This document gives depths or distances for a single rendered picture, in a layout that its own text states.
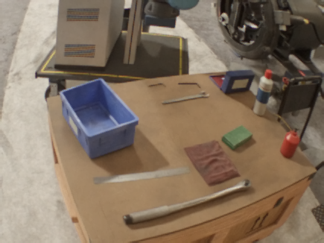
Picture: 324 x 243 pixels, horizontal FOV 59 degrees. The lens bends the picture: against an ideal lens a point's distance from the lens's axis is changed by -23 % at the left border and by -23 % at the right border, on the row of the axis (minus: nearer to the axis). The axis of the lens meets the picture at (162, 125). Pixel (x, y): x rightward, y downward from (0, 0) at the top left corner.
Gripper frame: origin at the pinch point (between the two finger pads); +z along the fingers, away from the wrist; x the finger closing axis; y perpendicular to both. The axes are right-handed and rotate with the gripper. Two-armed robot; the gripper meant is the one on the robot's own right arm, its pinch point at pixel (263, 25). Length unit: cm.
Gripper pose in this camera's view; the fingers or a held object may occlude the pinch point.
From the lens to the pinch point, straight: 199.0
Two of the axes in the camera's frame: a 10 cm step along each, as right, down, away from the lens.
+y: -9.6, 2.6, 1.4
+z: 2.8, 6.5, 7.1
